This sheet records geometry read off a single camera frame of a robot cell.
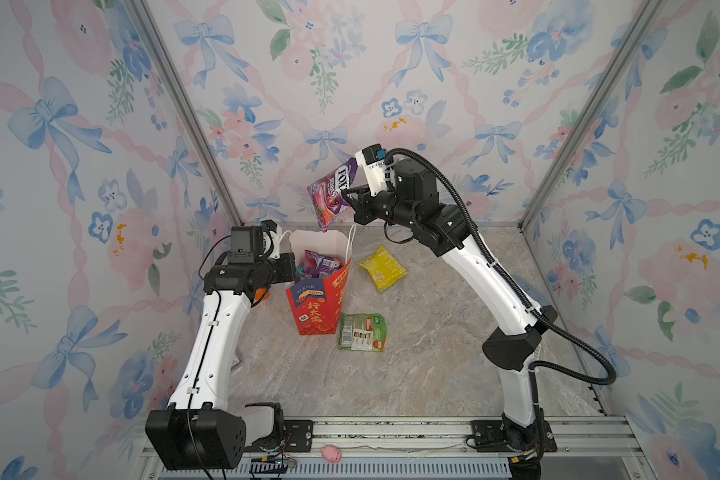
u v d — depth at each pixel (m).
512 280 1.05
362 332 0.91
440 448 0.74
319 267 0.85
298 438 0.74
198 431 0.37
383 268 1.04
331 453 0.70
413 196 0.50
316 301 0.80
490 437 0.73
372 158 0.55
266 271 0.63
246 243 0.56
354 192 0.62
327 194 0.67
